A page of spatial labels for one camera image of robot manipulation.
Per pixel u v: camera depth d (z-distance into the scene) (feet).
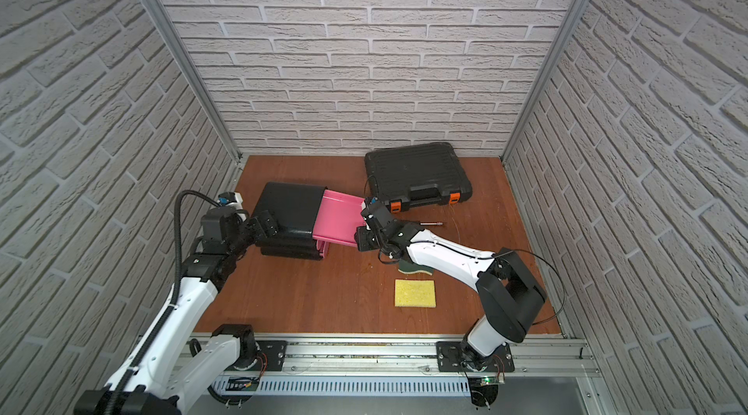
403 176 3.52
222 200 2.19
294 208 2.74
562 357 2.54
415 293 2.73
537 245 3.28
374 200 2.49
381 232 2.10
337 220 2.91
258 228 2.30
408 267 2.89
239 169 3.88
